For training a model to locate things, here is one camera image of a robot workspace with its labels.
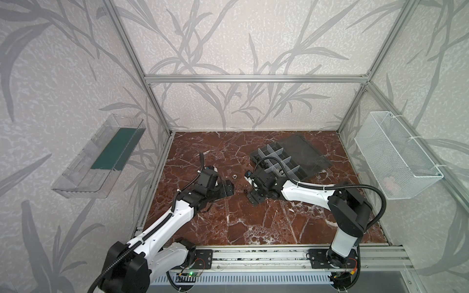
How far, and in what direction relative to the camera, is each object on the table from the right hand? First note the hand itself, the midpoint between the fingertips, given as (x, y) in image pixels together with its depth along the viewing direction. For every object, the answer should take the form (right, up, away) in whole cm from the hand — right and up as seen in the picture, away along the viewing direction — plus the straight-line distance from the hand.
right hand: (255, 184), depth 91 cm
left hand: (-13, +3, -8) cm, 15 cm away
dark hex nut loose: (-5, -4, +3) cm, 7 cm away
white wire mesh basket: (+49, +12, -29) cm, 58 cm away
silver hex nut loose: (-11, +3, +8) cm, 14 cm away
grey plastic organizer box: (+28, +12, +14) cm, 33 cm away
